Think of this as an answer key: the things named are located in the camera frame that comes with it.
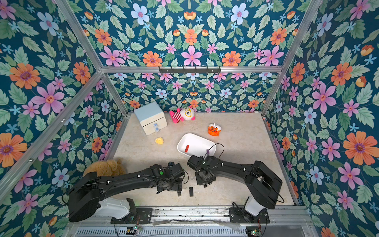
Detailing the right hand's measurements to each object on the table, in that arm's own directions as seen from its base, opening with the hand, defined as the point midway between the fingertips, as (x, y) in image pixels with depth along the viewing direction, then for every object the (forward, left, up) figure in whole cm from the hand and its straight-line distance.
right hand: (202, 180), depth 83 cm
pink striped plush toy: (+48, +15, +6) cm, 51 cm away
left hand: (-5, +13, +1) cm, 14 cm away
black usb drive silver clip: (-7, +13, -2) cm, 15 cm away
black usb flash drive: (-5, +7, -3) cm, 9 cm away
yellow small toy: (+27, +31, 0) cm, 41 cm away
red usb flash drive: (+22, +11, -1) cm, 25 cm away
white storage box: (+24, +7, 0) cm, 25 cm away
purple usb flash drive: (+20, -3, -1) cm, 20 cm away
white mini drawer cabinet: (+37, +36, +13) cm, 53 cm away
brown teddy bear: (-1, +48, +16) cm, 51 cm away
